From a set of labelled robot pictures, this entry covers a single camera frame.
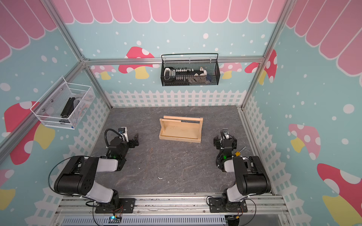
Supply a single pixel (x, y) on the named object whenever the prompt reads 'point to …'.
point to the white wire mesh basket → (65, 105)
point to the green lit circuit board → (114, 219)
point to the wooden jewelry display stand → (181, 129)
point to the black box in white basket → (67, 110)
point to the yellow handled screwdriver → (238, 153)
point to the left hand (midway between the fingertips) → (131, 135)
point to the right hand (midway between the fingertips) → (225, 135)
